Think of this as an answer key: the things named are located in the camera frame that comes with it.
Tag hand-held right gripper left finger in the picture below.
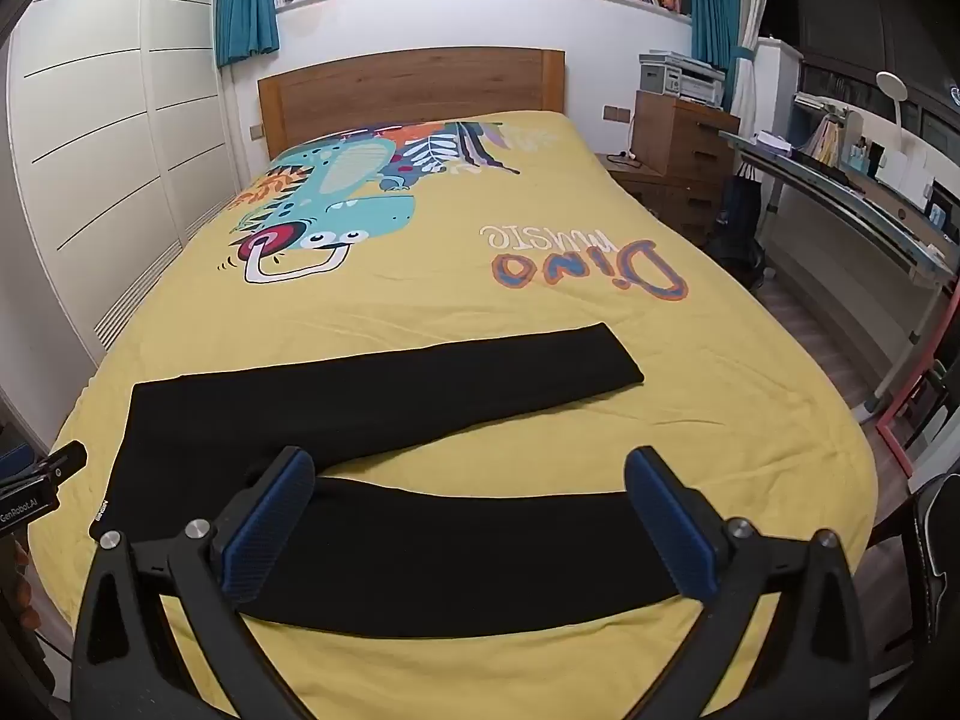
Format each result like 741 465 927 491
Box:
71 446 331 720

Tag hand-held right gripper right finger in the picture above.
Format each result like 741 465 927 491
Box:
622 446 875 720

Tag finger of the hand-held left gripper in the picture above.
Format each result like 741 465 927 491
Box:
45 445 89 482

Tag black pants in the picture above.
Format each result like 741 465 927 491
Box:
88 321 721 629

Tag black chair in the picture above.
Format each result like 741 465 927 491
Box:
862 471 960 691

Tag yellow printed bed blanket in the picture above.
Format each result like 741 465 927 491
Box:
26 111 880 720

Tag black bag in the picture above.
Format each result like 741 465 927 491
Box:
711 163 767 287

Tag wooden nightstand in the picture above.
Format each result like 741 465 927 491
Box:
596 152 722 245

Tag white wardrobe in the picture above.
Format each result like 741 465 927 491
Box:
0 0 260 370

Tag grey desk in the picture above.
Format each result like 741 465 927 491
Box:
718 127 960 421

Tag wooden dresser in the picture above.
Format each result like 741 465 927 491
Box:
630 90 743 181

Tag white sheer curtain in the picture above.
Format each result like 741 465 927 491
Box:
730 36 760 125

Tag white printer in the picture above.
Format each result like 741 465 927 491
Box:
639 51 727 107

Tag wooden headboard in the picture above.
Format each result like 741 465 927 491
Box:
257 49 566 162

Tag white cabinet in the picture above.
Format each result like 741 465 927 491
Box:
754 36 805 145

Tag white desk lamp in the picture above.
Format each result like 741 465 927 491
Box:
876 71 913 149

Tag teal curtain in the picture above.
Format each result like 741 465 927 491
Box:
216 0 281 68
686 0 766 72

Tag red metal frame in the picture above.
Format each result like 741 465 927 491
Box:
874 360 955 478

